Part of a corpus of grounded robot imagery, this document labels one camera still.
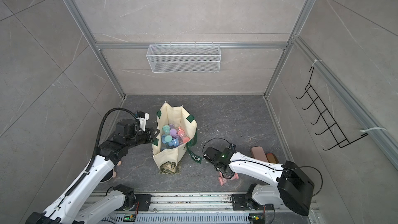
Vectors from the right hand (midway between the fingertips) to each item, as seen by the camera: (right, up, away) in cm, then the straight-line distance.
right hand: (223, 167), depth 82 cm
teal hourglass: (-31, +16, +2) cm, 34 cm away
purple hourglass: (-29, +18, +9) cm, 35 cm away
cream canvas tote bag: (-26, +9, -9) cm, 29 cm away
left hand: (-32, +22, -6) cm, 39 cm away
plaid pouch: (+28, +4, +4) cm, 28 cm away
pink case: (+21, +6, +7) cm, 23 cm away
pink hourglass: (-25, +17, +11) cm, 32 cm away
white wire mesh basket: (-23, +65, +16) cm, 71 cm away
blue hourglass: (-27, +13, +3) cm, 30 cm away
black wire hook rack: (+44, +20, -20) cm, 53 cm away
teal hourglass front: (-33, +20, +8) cm, 39 cm away
